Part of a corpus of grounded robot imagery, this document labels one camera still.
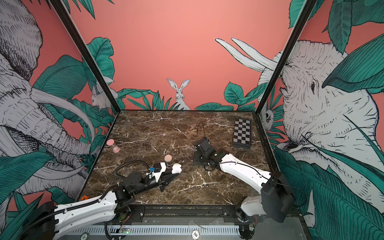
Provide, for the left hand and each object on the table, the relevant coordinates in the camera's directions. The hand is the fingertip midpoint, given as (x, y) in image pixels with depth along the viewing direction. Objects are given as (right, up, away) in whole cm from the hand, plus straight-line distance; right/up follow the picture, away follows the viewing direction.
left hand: (177, 171), depth 69 cm
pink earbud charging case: (-9, +1, +24) cm, 26 cm away
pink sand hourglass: (-44, +11, +21) cm, 50 cm away
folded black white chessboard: (+41, +16, +34) cm, 56 cm away
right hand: (+8, +4, +13) cm, 15 cm away
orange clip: (-50, -16, +8) cm, 53 cm away
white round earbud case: (0, +1, 0) cm, 2 cm away
